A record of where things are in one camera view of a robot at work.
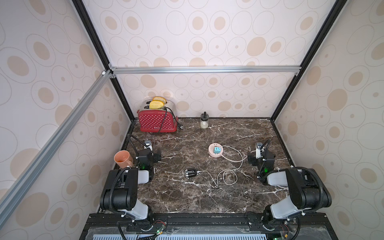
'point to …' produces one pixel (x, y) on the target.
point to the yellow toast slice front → (155, 104)
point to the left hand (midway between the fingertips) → (152, 147)
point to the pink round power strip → (211, 150)
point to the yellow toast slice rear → (159, 98)
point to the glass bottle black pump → (204, 120)
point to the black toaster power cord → (180, 126)
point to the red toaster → (151, 120)
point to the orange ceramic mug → (123, 159)
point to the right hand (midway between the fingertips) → (258, 151)
